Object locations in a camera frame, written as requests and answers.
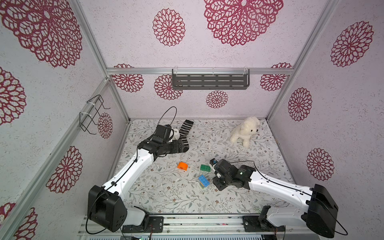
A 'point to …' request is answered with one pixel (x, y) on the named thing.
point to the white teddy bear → (243, 131)
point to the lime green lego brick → (202, 185)
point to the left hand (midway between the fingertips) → (177, 147)
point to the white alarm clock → (177, 135)
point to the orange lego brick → (182, 165)
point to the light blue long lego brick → (204, 182)
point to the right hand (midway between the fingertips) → (214, 179)
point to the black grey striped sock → (184, 130)
